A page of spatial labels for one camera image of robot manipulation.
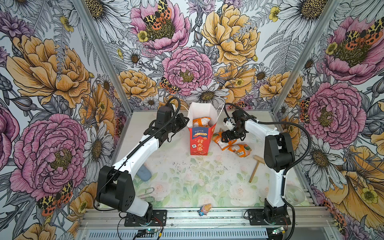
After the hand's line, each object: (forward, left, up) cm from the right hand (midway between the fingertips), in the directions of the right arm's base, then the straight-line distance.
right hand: (229, 141), depth 98 cm
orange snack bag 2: (-8, -6, +3) cm, 10 cm away
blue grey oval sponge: (-20, +51, 0) cm, 55 cm away
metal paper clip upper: (-29, +49, -5) cm, 57 cm away
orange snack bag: (+4, +8, 0) cm, 9 cm away
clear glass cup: (-32, -30, -4) cm, 44 cm away
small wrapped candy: (-39, +18, -2) cm, 43 cm away
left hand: (-1, +25, +20) cm, 32 cm away
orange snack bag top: (+7, +17, +12) cm, 22 cm away
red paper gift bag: (-6, +19, +13) cm, 24 cm away
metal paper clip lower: (-33, +47, -4) cm, 57 cm away
